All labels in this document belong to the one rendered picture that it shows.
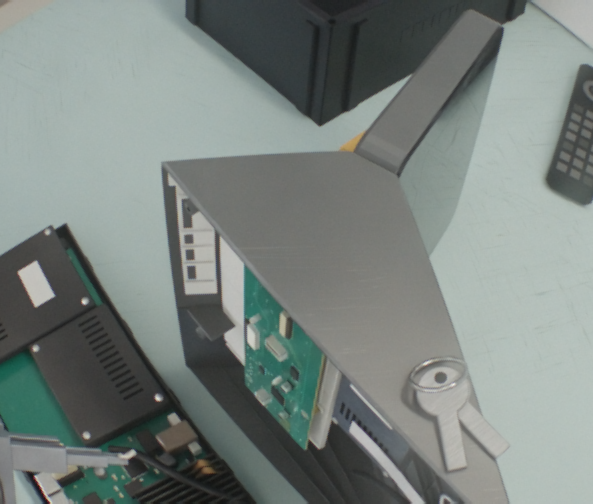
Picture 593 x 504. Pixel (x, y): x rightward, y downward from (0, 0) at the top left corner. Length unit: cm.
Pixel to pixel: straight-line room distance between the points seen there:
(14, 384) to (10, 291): 7
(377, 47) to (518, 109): 15
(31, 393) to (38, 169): 21
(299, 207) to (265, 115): 32
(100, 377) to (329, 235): 23
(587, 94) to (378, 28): 22
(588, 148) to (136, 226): 37
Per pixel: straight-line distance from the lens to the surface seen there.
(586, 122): 74
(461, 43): 47
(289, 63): 68
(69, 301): 58
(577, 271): 66
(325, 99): 67
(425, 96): 44
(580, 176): 70
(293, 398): 45
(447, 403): 34
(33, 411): 56
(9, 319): 58
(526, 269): 64
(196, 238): 44
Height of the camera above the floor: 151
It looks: 55 degrees down
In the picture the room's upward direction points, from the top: 7 degrees clockwise
